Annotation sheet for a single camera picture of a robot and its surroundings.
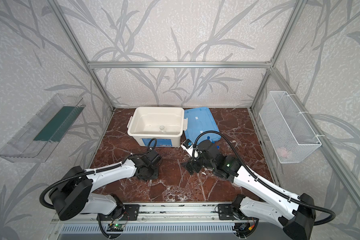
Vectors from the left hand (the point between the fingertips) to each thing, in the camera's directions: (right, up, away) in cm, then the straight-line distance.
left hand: (158, 172), depth 86 cm
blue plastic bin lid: (+26, +30, +25) cm, 48 cm away
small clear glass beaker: (0, +24, +13) cm, 27 cm away
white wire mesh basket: (+60, +23, -25) cm, 69 cm away
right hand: (+17, +15, -13) cm, 26 cm away
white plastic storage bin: (+1, +27, +15) cm, 31 cm away
